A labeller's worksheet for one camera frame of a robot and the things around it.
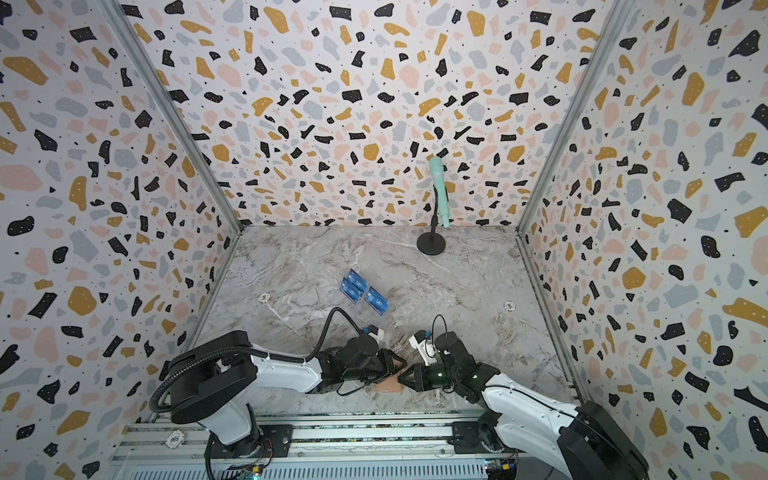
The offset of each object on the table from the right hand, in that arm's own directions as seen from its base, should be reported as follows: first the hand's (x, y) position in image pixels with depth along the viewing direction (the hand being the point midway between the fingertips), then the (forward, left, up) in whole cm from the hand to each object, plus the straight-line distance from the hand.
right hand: (400, 377), depth 78 cm
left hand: (+3, -3, 0) cm, 5 cm away
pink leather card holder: (-1, +3, -3) cm, 4 cm away
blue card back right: (+21, +8, +2) cm, 23 cm away
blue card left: (+26, +16, 0) cm, 31 cm away
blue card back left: (+29, +14, +2) cm, 32 cm away
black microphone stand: (+53, -11, -7) cm, 54 cm away
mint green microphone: (+55, -11, +23) cm, 61 cm away
